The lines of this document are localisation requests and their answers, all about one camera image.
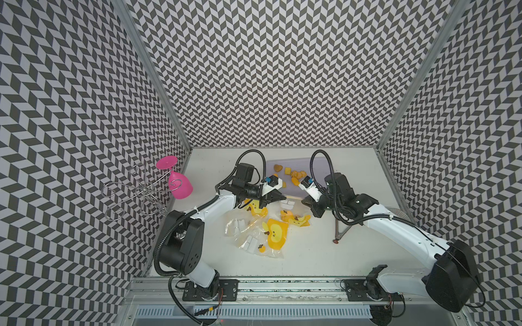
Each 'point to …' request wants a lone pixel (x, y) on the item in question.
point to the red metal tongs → (338, 236)
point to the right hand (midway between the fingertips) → (305, 203)
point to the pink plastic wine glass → (180, 187)
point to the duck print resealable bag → (293, 211)
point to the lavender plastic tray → (291, 170)
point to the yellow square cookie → (287, 170)
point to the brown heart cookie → (278, 168)
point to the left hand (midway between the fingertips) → (282, 196)
